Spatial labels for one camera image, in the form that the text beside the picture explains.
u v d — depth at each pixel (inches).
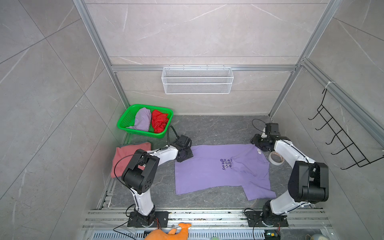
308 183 17.5
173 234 26.5
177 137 34.6
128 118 44.6
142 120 43.2
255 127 28.9
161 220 28.7
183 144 30.0
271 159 36.7
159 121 40.8
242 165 36.2
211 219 29.4
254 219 28.7
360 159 23.1
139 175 18.9
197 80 39.7
